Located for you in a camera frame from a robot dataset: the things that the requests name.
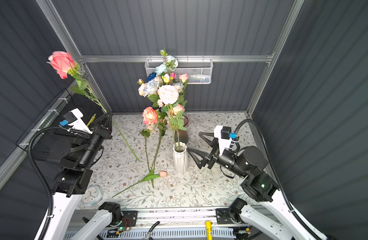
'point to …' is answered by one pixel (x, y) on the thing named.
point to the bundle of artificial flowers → (159, 138)
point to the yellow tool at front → (209, 230)
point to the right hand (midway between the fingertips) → (195, 144)
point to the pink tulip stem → (162, 174)
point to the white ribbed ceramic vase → (180, 158)
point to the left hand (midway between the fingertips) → (111, 113)
